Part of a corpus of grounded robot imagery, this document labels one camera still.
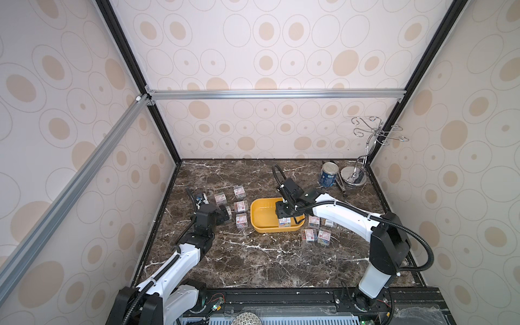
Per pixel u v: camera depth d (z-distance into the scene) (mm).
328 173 1022
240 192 1029
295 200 651
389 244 448
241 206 972
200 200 717
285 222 832
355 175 1093
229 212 967
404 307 730
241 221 921
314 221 919
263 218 986
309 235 877
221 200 1000
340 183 1089
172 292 574
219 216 686
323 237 875
